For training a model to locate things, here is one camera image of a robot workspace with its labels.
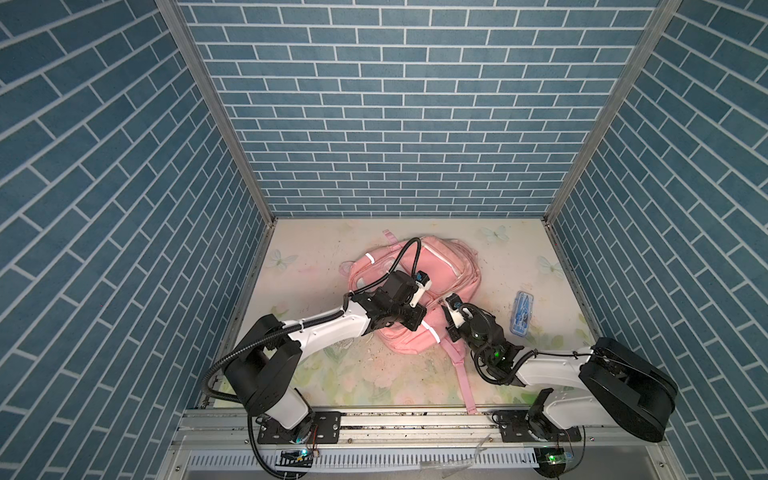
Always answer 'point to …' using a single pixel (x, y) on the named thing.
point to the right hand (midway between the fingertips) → (446, 301)
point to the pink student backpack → (453, 267)
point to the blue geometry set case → (522, 313)
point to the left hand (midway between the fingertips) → (426, 313)
